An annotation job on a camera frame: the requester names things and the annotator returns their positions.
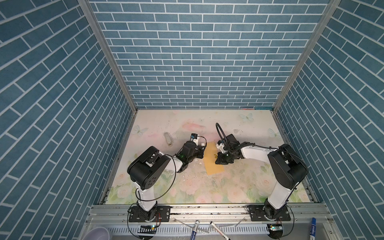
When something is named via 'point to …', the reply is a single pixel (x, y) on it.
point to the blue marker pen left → (194, 231)
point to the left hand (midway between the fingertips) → (204, 147)
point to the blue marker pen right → (313, 229)
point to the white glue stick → (203, 144)
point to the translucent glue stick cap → (236, 130)
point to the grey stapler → (167, 138)
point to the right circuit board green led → (276, 230)
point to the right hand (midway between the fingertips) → (214, 161)
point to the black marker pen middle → (220, 230)
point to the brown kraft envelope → (209, 157)
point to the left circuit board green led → (148, 229)
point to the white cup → (97, 233)
